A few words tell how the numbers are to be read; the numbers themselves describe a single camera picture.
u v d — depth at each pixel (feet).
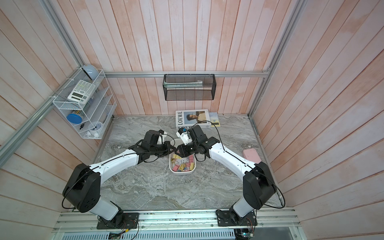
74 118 2.53
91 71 2.69
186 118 3.75
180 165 2.97
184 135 2.45
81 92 2.50
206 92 3.43
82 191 1.43
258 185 1.42
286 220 2.45
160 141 2.30
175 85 2.91
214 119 3.86
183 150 2.34
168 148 2.47
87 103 2.43
